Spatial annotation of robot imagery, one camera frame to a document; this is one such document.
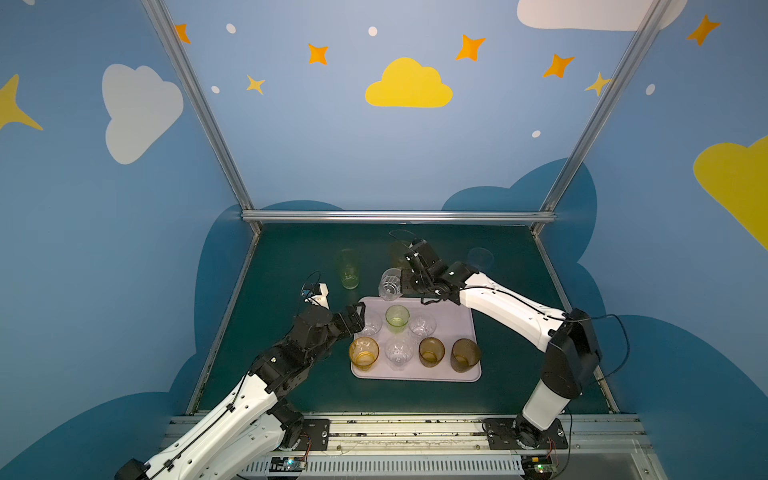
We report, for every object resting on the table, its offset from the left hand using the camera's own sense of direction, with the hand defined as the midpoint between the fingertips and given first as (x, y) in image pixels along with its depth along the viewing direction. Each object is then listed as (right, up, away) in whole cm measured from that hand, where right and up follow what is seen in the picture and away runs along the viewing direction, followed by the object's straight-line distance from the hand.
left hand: (359, 309), depth 75 cm
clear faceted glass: (+8, +4, +16) cm, 18 cm away
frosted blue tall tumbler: (+38, +13, +22) cm, 46 cm away
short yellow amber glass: (0, -15, +12) cm, 19 cm away
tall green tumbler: (-5, +8, +21) cm, 23 cm away
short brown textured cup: (+20, -15, +12) cm, 28 cm away
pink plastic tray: (+29, -8, +23) cm, 38 cm away
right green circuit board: (+44, -38, -4) cm, 58 cm away
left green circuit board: (-17, -36, -5) cm, 41 cm away
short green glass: (+10, -6, +18) cm, 21 cm away
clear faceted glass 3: (+18, -7, +14) cm, 24 cm away
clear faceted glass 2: (+2, -8, +18) cm, 19 cm away
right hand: (+13, +8, +11) cm, 19 cm away
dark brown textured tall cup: (+30, -15, +9) cm, 34 cm away
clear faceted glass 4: (+10, -15, +13) cm, 23 cm away
